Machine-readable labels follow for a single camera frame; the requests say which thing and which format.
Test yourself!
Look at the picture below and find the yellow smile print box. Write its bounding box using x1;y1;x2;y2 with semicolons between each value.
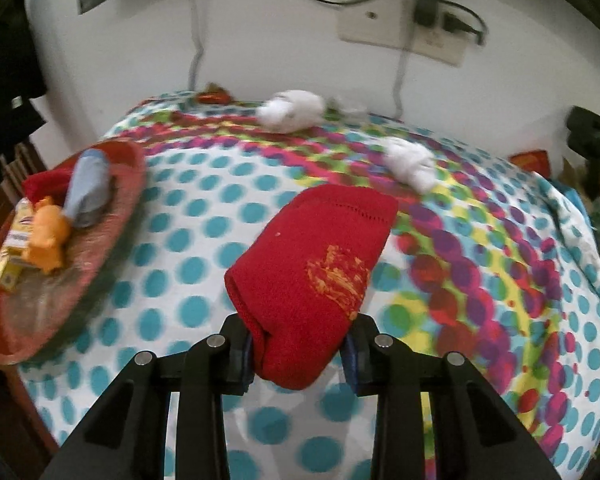
0;199;36;261

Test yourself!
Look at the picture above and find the round red tray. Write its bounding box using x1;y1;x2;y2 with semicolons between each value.
0;139;147;365

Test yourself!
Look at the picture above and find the polka dot tablecloth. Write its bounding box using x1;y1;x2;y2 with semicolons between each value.
17;89;600;480

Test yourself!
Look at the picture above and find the black plug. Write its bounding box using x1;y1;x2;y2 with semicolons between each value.
442;10;486;46

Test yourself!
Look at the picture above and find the red packet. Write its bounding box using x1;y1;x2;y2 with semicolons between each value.
509;150;553;176

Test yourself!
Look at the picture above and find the black stand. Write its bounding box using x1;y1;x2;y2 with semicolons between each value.
566;105;600;196

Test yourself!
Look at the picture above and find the red orange ornament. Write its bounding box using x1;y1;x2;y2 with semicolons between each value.
196;82;233;105

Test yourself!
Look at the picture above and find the beige wall outlet plate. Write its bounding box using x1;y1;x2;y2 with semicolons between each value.
336;0;468;67

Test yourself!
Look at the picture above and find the grey power cable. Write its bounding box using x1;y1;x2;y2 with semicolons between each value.
186;0;206;93

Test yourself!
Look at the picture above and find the black charger adapter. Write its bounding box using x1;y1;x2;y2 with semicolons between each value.
414;0;441;28

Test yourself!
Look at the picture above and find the white rolled sock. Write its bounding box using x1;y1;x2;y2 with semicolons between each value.
382;136;437;193
256;90;326;133

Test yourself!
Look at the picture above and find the blue grey sock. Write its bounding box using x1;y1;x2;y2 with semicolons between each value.
62;150;113;228

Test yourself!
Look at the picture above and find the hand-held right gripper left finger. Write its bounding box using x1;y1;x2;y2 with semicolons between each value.
39;312;255;480

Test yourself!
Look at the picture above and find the red sock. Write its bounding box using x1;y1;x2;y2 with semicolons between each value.
224;183;400;391
22;169;76;203

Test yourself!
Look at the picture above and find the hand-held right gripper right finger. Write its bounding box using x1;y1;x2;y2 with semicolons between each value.
341;314;563;480

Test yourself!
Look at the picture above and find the clear plastic wrap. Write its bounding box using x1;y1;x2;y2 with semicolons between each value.
327;96;368;118

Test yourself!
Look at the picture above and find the thin charger cable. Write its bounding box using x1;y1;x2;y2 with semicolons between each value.
392;50;408;116

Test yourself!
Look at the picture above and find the orange rubber toy animal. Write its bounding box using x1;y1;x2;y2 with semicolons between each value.
22;197;73;275

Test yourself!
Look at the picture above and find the dark wooden chair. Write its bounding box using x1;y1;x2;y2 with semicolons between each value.
0;142;46;201

